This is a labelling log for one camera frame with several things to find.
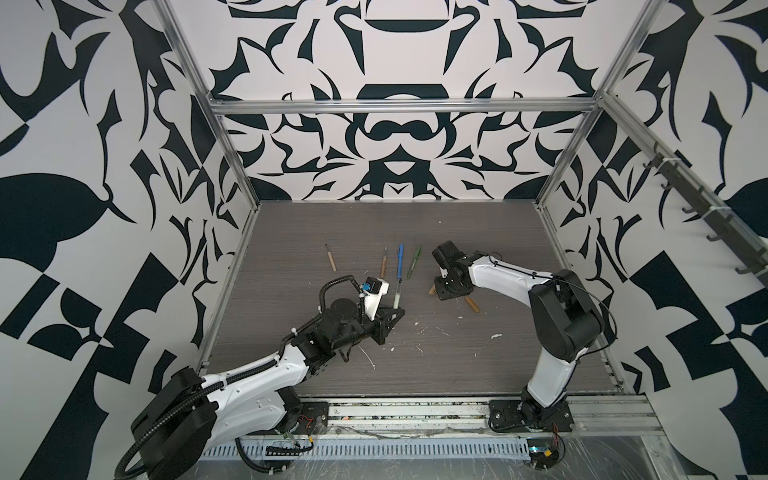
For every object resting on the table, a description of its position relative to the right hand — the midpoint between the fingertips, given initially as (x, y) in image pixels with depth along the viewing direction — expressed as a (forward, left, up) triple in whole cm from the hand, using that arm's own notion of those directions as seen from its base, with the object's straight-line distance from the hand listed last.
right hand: (447, 287), depth 95 cm
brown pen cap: (-5, -7, -2) cm, 9 cm away
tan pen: (+11, +37, 0) cm, 39 cm away
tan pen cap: (-4, +5, +5) cm, 8 cm away
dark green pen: (+11, +10, -1) cm, 14 cm away
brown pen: (+10, +20, -1) cm, 22 cm away
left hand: (-13, +14, +15) cm, 25 cm away
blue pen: (+11, +14, -1) cm, 18 cm away
